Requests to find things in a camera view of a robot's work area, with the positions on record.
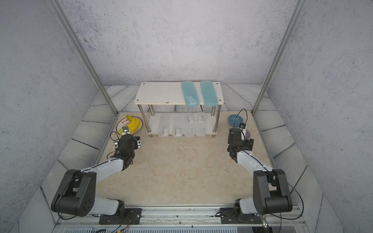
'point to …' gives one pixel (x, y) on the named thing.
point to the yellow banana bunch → (133, 125)
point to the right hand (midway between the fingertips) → (243, 137)
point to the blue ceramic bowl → (234, 120)
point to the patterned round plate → (124, 122)
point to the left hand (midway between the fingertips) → (130, 137)
